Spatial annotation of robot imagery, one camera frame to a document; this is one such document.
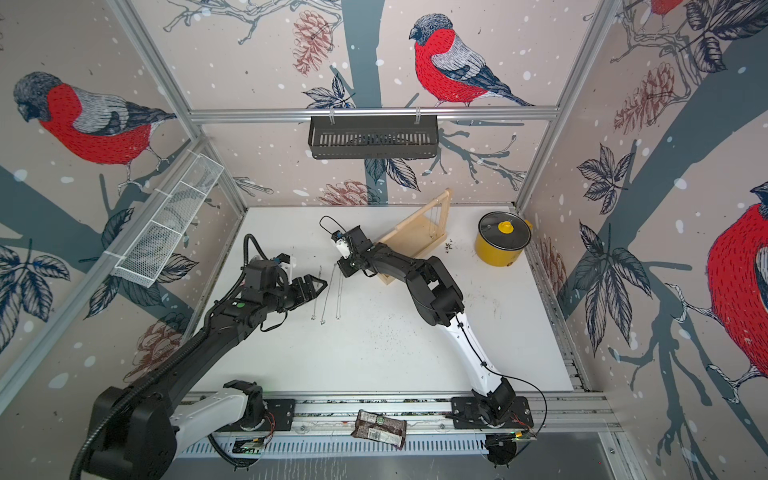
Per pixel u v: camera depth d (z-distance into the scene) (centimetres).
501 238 98
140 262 78
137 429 39
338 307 93
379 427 71
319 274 102
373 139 106
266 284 66
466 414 73
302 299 73
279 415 73
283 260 77
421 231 106
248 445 71
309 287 74
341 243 95
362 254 82
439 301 61
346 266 93
